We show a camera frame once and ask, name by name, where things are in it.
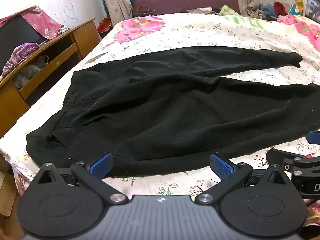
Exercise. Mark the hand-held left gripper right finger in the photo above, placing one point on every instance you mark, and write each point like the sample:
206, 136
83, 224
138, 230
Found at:
221, 167

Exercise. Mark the white floral bed sheet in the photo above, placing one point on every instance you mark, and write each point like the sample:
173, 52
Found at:
225, 37

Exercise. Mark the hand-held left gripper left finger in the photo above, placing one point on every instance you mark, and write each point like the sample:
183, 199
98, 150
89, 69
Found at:
101, 166

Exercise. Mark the black television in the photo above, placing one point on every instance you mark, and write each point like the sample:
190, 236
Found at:
17, 37

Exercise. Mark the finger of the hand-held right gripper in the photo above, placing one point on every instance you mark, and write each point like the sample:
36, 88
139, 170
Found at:
280, 156
314, 138

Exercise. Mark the pink cartoon quilt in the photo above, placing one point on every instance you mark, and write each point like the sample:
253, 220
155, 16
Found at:
140, 27

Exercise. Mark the dark brown headboard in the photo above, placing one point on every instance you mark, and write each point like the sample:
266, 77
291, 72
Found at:
313, 5

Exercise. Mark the black pants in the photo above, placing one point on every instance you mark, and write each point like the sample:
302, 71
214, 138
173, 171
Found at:
162, 105

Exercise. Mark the grey clothes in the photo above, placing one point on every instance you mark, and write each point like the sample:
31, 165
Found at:
27, 71

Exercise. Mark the red cloth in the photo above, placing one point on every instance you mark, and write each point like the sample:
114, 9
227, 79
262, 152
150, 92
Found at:
280, 8

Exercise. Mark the purple dotted cloth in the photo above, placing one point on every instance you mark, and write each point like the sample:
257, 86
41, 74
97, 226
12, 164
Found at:
22, 51

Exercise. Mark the pink floral cloth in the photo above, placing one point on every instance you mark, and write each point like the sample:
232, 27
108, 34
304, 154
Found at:
42, 21

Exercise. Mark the wooden desk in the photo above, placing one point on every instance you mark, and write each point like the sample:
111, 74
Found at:
62, 50

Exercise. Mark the brown handbag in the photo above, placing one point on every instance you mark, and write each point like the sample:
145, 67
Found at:
143, 11

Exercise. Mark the green checked cloth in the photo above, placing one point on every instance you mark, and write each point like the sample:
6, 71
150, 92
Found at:
228, 10

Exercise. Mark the blue clothes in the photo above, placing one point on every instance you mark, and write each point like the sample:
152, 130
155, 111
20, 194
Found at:
267, 8

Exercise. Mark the red bag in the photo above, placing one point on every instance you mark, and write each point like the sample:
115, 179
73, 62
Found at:
105, 25

